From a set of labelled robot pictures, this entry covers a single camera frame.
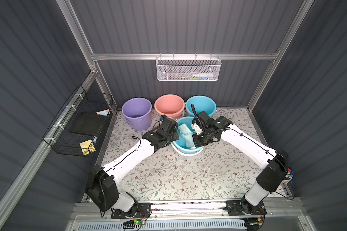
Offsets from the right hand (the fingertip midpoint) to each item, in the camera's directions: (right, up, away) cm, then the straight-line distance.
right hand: (194, 145), depth 78 cm
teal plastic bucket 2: (+9, +27, +28) cm, 40 cm away
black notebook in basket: (-57, +12, -3) cm, 58 cm away
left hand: (-10, +6, +2) cm, 12 cm away
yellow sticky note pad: (-47, +2, -18) cm, 51 cm away
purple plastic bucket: (-39, +20, +26) cm, 51 cm away
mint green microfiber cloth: (-4, +7, 0) cm, 8 cm away
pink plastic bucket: (-14, +25, +30) cm, 42 cm away
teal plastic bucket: (-8, 0, -3) cm, 9 cm away
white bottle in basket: (+8, +44, +15) cm, 47 cm away
